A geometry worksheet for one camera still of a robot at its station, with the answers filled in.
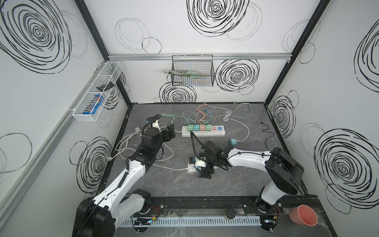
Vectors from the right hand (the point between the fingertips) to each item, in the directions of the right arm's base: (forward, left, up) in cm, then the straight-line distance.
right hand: (198, 165), depth 85 cm
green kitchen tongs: (+44, +4, +32) cm, 55 cm away
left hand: (+14, +17, +19) cm, 29 cm away
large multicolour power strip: (+24, -13, +1) cm, 27 cm away
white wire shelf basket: (+45, +56, +32) cm, 79 cm away
